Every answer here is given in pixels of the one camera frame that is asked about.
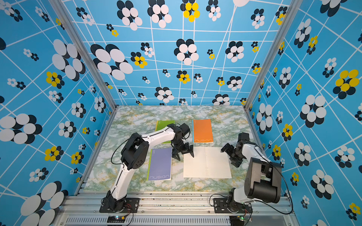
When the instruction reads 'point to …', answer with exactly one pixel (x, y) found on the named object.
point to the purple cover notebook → (160, 165)
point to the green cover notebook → (162, 124)
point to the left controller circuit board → (116, 219)
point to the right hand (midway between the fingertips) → (228, 155)
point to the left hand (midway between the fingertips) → (191, 156)
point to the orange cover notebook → (202, 131)
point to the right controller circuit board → (237, 220)
